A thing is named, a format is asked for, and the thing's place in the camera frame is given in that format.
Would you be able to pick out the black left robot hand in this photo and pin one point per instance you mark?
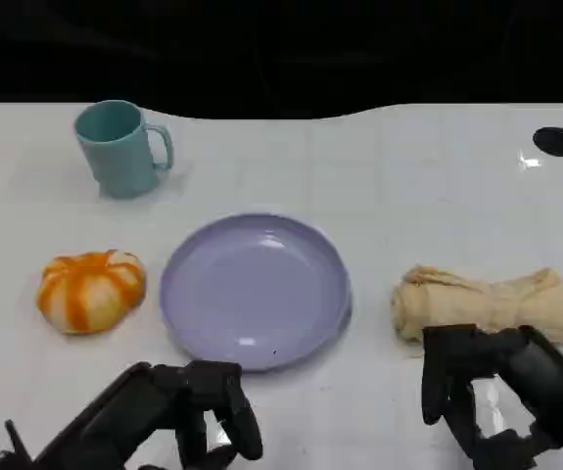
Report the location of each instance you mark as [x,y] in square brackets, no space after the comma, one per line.
[129,416]

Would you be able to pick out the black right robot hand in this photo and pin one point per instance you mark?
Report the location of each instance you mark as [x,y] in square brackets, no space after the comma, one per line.
[535,372]

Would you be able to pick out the beige towel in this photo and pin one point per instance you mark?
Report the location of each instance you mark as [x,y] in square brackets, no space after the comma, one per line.
[496,303]

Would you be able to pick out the lilac plate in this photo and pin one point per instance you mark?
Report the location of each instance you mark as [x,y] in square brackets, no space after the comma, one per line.
[255,291]

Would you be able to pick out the pale green mug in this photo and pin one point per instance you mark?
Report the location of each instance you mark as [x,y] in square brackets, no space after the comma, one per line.
[117,152]

